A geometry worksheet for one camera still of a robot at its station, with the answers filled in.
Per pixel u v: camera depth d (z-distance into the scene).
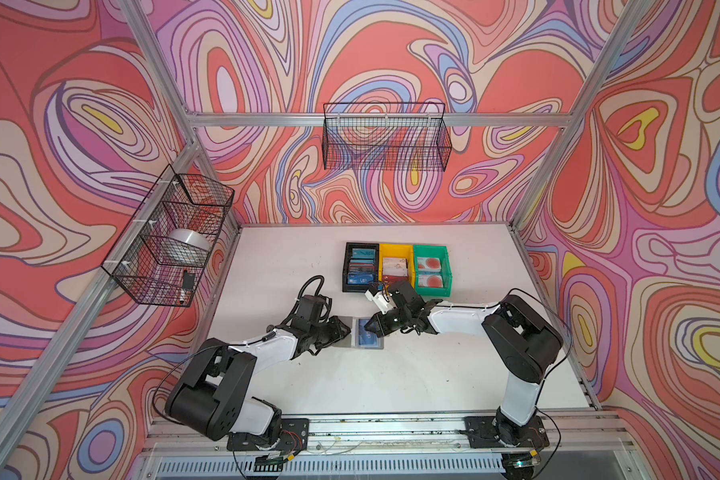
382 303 0.84
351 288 0.98
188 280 0.72
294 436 0.73
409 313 0.73
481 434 0.73
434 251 1.05
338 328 0.80
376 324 0.80
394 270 1.05
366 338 0.89
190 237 0.73
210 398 0.43
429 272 1.04
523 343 0.50
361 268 1.05
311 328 0.72
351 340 0.89
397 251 1.06
